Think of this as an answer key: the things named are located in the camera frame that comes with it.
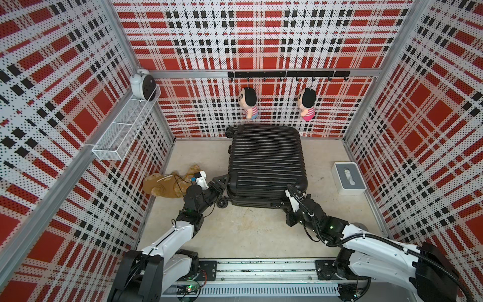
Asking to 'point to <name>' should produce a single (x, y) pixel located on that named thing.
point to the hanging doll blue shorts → (247, 97)
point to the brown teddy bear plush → (171, 185)
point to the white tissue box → (348, 178)
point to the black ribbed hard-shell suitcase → (263, 161)
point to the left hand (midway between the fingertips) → (233, 179)
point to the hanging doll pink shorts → (306, 101)
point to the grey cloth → (360, 225)
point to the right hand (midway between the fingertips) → (284, 207)
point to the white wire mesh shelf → (116, 141)
